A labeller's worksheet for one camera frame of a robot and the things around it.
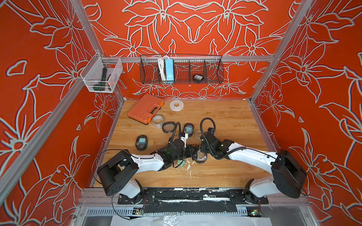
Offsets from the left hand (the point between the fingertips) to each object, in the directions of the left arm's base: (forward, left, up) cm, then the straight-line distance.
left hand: (199, 149), depth 80 cm
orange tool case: (+31, +42, -4) cm, 52 cm away
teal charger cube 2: (+7, +38, -7) cm, 39 cm away
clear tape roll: (+25, +30, -8) cm, 40 cm away
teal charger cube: (+20, +6, -9) cm, 22 cm away
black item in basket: (+45, +2, +19) cm, 49 cm away
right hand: (+4, 0, -4) cm, 5 cm away
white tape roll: (+42, +17, -8) cm, 46 cm away
